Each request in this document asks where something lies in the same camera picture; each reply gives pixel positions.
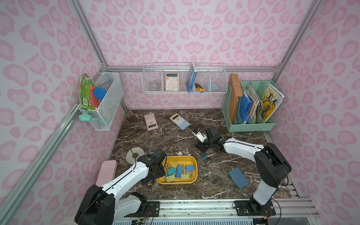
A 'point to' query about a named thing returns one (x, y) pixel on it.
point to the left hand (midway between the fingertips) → (156, 173)
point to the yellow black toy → (199, 87)
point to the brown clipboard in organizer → (235, 91)
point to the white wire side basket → (102, 118)
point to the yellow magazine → (273, 98)
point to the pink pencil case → (106, 172)
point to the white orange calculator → (171, 81)
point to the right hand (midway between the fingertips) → (197, 142)
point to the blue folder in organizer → (245, 106)
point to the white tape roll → (133, 153)
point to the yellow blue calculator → (179, 121)
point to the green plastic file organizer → (255, 90)
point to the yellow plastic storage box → (188, 161)
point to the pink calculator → (151, 122)
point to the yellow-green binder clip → (184, 175)
